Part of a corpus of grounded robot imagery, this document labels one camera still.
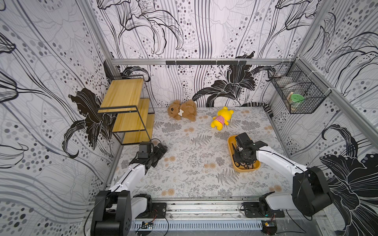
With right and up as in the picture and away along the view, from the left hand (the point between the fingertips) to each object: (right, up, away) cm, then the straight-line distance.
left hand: (166, 153), depth 89 cm
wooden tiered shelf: (-19, +33, -10) cm, 39 cm away
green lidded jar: (+73, +33, -10) cm, 80 cm away
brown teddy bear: (+12, +28, +17) cm, 35 cm away
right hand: (+45, -2, 0) cm, 45 cm away
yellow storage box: (+44, -7, -7) cm, 45 cm away
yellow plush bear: (+38, +23, +16) cm, 47 cm away
